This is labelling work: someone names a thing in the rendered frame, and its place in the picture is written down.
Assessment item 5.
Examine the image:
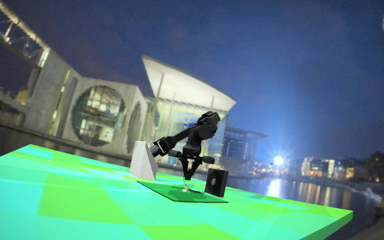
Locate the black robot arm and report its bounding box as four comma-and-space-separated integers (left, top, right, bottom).
149, 111, 221, 158

